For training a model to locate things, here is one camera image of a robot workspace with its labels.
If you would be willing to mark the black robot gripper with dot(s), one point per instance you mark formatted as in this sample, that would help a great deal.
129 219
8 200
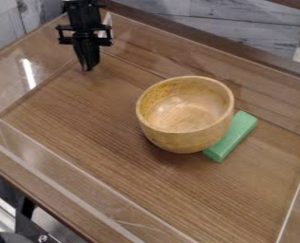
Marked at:
85 27

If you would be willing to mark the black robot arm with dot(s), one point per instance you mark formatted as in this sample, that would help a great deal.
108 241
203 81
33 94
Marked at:
84 43

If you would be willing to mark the brown wooden bowl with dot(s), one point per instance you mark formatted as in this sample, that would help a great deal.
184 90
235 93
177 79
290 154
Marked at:
185 113

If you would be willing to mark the green rectangular block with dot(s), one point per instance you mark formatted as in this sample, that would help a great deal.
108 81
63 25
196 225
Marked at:
243 125

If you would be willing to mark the clear acrylic corner bracket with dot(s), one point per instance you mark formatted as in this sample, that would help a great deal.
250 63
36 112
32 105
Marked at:
108 22

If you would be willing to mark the clear acrylic tray wall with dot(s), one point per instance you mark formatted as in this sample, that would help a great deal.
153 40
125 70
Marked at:
73 151

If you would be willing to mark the black table leg bracket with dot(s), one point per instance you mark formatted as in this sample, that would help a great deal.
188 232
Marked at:
36 224

